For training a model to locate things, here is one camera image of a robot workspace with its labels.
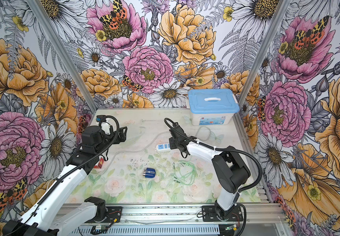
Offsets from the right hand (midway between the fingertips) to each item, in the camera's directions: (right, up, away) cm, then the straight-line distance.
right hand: (174, 144), depth 93 cm
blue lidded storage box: (+24, +24, +6) cm, 34 cm away
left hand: (-29, +8, -15) cm, 34 cm away
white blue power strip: (-8, -2, +3) cm, 9 cm away
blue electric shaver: (-14, -15, -8) cm, 22 cm away
